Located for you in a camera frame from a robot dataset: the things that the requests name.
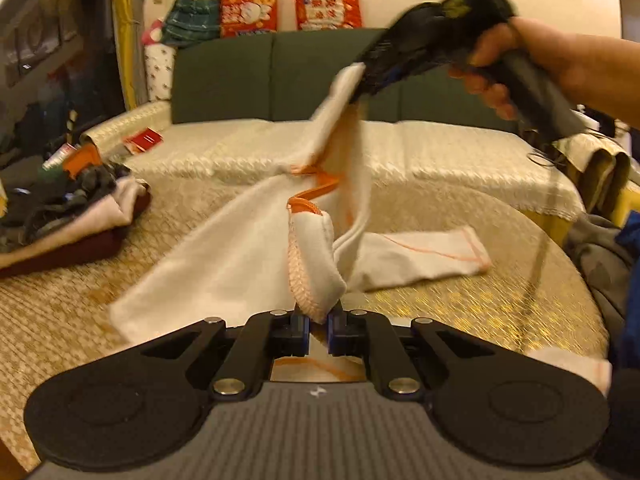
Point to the dark grey striped garment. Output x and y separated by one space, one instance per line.
90 182

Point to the red rabbit print pillow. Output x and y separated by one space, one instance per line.
250 10

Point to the pink plush toy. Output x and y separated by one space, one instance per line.
152 32

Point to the red packet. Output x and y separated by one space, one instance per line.
145 141

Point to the cream armrest cover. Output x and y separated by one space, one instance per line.
600 170

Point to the white garment with orange seams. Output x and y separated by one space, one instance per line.
225 250

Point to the large glass window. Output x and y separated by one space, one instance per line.
50 60

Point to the person's blue clothing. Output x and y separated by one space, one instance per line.
631 310

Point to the white patterned cushion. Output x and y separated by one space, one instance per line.
159 72

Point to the person's right forearm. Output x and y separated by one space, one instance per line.
610 75

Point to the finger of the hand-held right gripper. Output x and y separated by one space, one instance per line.
375 77

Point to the yellow curtain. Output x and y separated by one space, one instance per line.
124 35

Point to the green sofa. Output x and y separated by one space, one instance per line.
225 80

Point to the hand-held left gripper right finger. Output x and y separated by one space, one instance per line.
332 335

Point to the person's right hand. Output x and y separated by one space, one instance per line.
530 42

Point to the green plaid cloth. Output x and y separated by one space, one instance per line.
192 22

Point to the pale pink folded cloth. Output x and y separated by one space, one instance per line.
110 210

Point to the orange and green tissue box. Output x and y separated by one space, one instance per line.
82 160

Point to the red printed pillow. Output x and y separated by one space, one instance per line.
325 5

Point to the black garment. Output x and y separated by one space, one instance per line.
30 205

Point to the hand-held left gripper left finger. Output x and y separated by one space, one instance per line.
300 332

